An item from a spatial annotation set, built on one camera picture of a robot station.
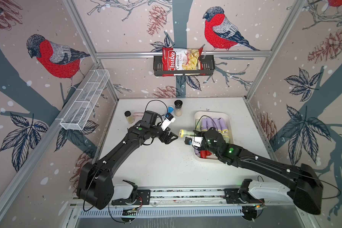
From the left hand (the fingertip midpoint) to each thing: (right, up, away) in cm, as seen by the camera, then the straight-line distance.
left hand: (175, 130), depth 79 cm
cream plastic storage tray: (+31, +8, +27) cm, 42 cm away
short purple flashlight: (+26, +2, +23) cm, 34 cm away
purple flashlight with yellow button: (+35, -3, +19) cm, 39 cm away
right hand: (+12, 0, 0) cm, 12 cm away
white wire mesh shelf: (-51, +7, -9) cm, 52 cm away
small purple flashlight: (+21, 0, +21) cm, 30 cm away
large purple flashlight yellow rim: (+14, -16, +8) cm, 23 cm away
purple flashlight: (+31, +1, +24) cm, 39 cm away
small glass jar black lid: (-33, +5, +22) cm, 40 cm away
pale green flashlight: (+35, -8, +14) cm, 38 cm away
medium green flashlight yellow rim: (+5, -1, -6) cm, 8 cm away
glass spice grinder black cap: (+2, +13, +25) cm, 28 cm away
